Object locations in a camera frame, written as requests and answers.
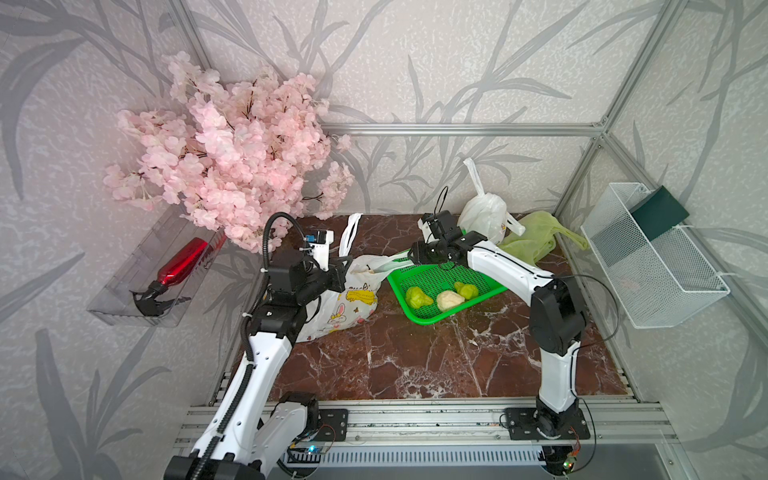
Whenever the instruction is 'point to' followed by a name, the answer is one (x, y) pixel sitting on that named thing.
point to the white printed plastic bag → (486, 213)
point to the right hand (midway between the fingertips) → (413, 251)
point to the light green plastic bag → (535, 234)
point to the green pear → (417, 298)
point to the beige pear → (447, 299)
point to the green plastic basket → (432, 279)
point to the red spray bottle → (181, 261)
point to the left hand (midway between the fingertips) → (352, 259)
